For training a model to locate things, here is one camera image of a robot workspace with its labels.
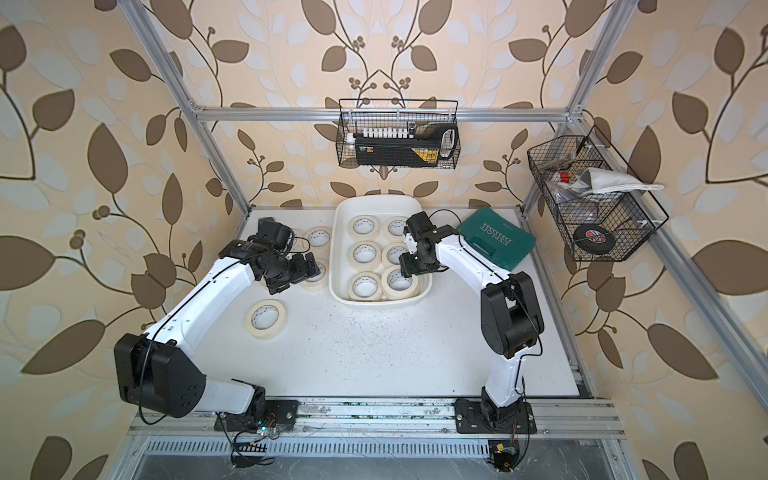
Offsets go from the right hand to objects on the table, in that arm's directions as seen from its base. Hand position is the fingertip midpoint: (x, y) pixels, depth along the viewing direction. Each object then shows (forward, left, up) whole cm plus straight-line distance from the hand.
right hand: (411, 269), depth 92 cm
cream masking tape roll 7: (0, +16, -9) cm, 18 cm away
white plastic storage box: (+32, +10, -4) cm, 34 cm away
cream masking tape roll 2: (-1, +30, -6) cm, 31 cm away
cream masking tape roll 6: (+12, +16, -8) cm, 21 cm away
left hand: (-6, +29, +8) cm, 31 cm away
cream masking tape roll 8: (-8, +4, -3) cm, 9 cm away
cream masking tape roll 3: (+26, +17, -8) cm, 32 cm away
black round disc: (-7, -44, +20) cm, 49 cm away
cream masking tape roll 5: (+12, +6, -7) cm, 15 cm away
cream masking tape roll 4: (+25, +5, -9) cm, 27 cm away
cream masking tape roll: (-11, +45, -8) cm, 47 cm away
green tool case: (+16, -32, -4) cm, 36 cm away
